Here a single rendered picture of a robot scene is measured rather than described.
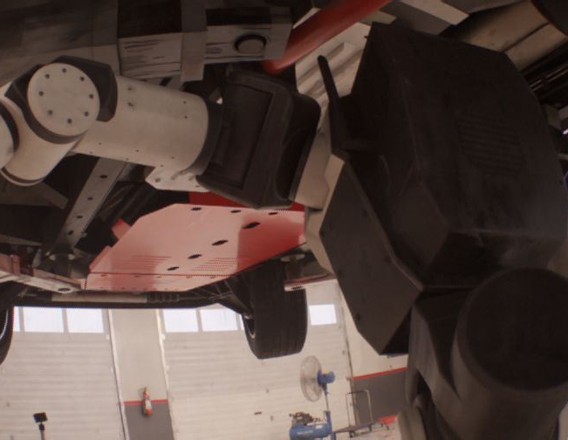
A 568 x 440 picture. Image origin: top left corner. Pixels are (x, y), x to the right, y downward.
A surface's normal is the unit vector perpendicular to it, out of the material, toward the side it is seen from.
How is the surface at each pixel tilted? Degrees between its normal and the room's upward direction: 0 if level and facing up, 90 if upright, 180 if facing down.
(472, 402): 118
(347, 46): 143
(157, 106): 89
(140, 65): 180
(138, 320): 90
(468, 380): 110
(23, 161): 161
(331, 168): 129
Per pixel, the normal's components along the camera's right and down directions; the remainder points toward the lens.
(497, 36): -0.38, 0.73
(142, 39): 0.14, 0.94
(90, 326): 0.51, -0.33
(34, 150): -0.11, 0.85
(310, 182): -0.22, 0.40
